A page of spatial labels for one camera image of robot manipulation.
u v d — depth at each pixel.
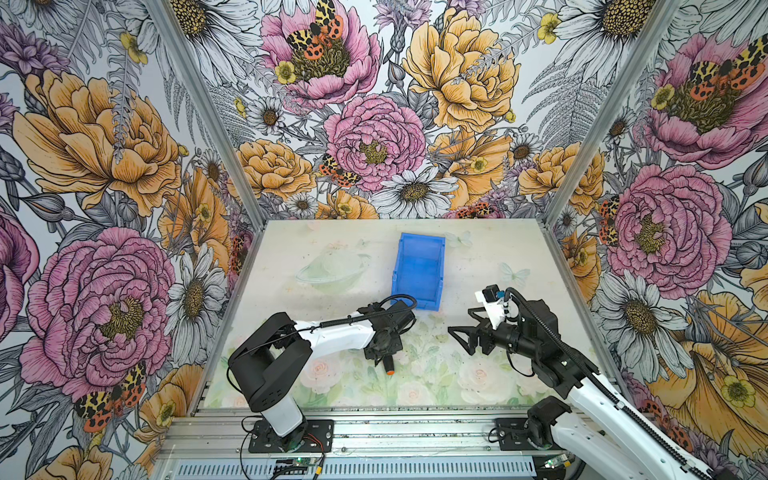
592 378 0.50
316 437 0.73
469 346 0.67
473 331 0.65
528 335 0.61
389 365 0.83
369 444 0.73
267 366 0.45
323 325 0.52
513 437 0.73
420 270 1.08
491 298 0.65
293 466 0.71
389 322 0.70
